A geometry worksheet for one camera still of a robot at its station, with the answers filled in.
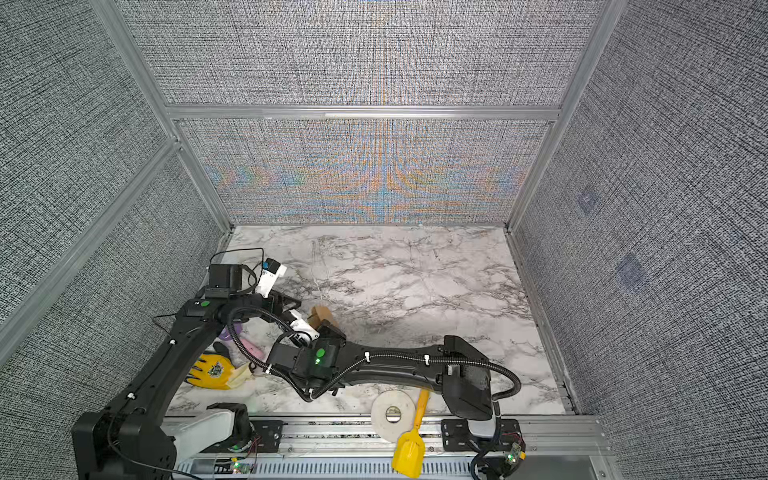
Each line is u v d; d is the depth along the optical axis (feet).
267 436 2.41
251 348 2.82
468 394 1.35
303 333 1.99
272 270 2.31
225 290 2.03
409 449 2.30
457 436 2.45
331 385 1.54
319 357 1.65
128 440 1.26
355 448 2.41
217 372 2.66
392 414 2.55
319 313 2.50
